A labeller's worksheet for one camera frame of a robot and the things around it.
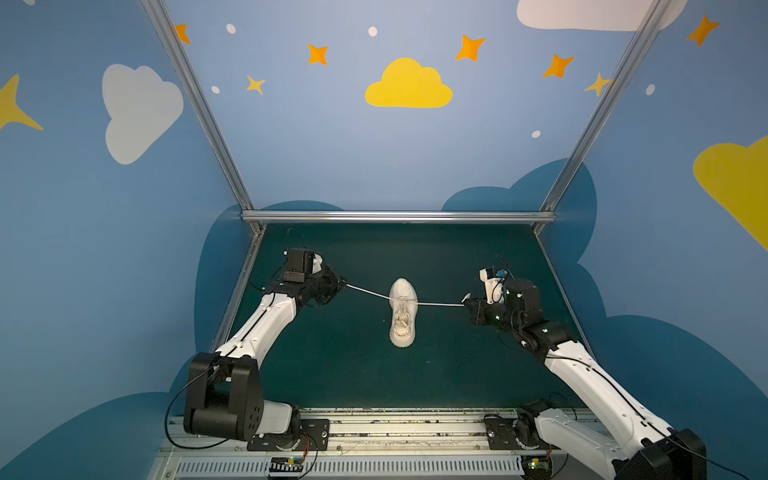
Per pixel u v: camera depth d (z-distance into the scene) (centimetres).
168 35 72
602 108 86
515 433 73
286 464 73
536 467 73
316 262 71
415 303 98
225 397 42
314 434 75
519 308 61
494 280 72
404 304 96
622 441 43
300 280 67
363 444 73
